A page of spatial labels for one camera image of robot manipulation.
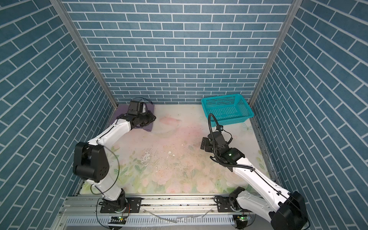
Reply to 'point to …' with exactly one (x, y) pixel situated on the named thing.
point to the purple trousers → (121, 109)
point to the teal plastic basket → (227, 109)
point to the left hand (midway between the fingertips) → (159, 117)
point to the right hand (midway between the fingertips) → (210, 141)
